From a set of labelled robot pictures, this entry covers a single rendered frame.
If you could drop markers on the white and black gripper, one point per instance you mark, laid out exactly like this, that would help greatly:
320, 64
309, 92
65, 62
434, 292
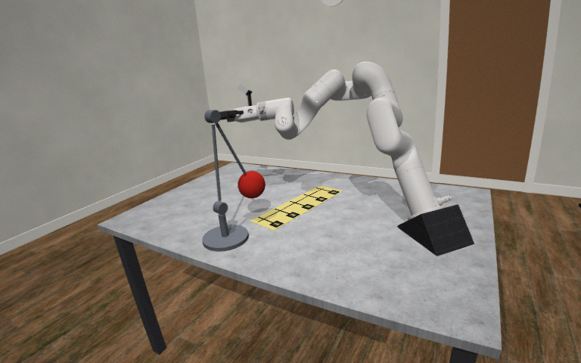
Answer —
242, 114

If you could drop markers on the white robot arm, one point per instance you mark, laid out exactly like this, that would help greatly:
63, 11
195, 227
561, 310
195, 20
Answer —
384, 119

